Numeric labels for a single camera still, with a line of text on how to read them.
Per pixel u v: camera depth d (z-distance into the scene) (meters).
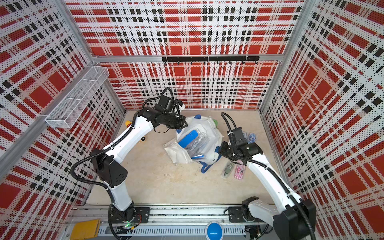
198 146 0.96
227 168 0.89
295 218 0.37
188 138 0.97
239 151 0.54
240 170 0.88
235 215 0.73
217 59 0.88
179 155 0.82
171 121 0.68
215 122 0.81
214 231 0.68
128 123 1.07
